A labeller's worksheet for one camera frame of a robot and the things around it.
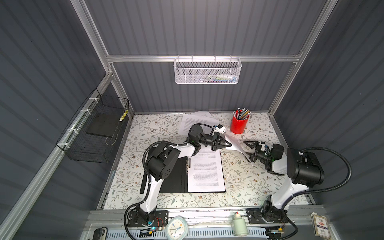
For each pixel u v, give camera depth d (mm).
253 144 854
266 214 680
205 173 891
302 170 497
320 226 698
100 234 668
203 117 1191
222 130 822
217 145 753
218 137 760
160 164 562
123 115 819
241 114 1020
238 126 1020
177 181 874
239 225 654
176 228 684
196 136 729
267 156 824
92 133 708
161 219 723
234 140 1025
